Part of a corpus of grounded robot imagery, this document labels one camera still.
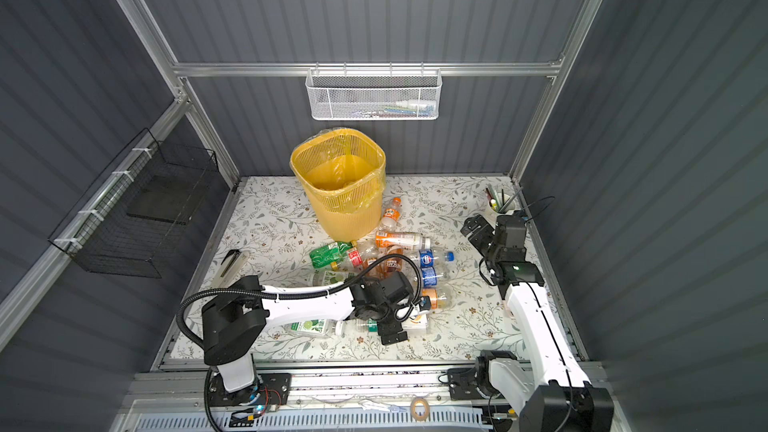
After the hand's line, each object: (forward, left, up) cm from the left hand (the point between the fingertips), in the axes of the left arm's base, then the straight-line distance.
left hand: (404, 318), depth 82 cm
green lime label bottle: (+13, +23, +1) cm, 26 cm away
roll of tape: (-20, 0, -2) cm, 20 cm away
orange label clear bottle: (+6, -11, -1) cm, 12 cm away
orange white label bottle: (+25, -3, +2) cm, 25 cm away
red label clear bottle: (+19, +14, +3) cm, 23 cm away
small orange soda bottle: (+34, +2, +3) cm, 34 cm away
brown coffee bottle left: (+14, +7, +1) cm, 16 cm away
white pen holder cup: (+34, -36, +7) cm, 50 cm away
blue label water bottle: (+11, -9, +2) cm, 14 cm away
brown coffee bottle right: (+15, +2, +3) cm, 16 cm away
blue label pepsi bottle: (+17, -8, +3) cm, 19 cm away
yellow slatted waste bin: (+50, +18, +11) cm, 54 cm away
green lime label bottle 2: (-1, +22, 0) cm, 22 cm away
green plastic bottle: (+23, +22, -1) cm, 32 cm away
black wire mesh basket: (+19, +67, +25) cm, 74 cm away
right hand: (+17, -22, +17) cm, 32 cm away
